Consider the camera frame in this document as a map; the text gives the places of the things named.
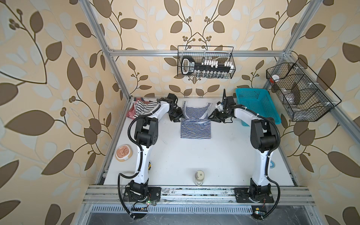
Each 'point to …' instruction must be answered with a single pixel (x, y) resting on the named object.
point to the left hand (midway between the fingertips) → (181, 116)
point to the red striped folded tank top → (131, 113)
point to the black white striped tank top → (140, 108)
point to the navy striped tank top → (195, 122)
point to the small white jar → (199, 176)
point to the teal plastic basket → (258, 100)
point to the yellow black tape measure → (149, 166)
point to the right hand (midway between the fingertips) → (209, 118)
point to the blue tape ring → (272, 164)
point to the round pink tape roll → (123, 153)
